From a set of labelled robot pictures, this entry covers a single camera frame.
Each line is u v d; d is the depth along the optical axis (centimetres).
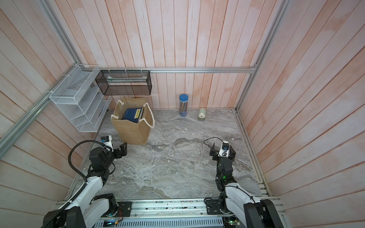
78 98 70
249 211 42
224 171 62
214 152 76
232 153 76
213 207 73
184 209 75
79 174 59
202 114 108
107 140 73
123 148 78
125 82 106
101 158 64
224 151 70
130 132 90
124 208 73
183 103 104
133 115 98
